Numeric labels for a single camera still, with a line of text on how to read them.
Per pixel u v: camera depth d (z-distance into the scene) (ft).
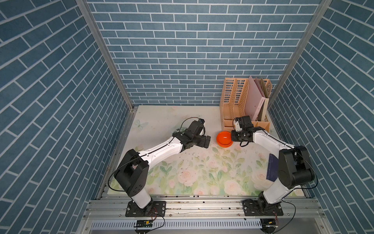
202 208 2.47
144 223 2.36
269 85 3.36
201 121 2.52
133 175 1.44
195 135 2.16
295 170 1.53
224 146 3.15
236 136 2.76
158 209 2.42
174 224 2.53
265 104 2.92
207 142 2.48
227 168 2.91
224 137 3.17
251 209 2.41
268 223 2.32
